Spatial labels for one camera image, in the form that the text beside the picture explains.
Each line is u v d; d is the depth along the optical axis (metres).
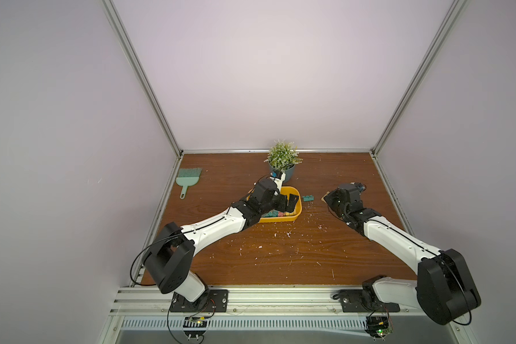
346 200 0.66
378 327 0.68
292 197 0.74
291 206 0.74
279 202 0.73
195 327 0.71
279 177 0.73
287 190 1.01
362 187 0.77
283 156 0.95
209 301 0.72
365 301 0.66
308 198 1.00
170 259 0.43
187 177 1.10
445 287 0.40
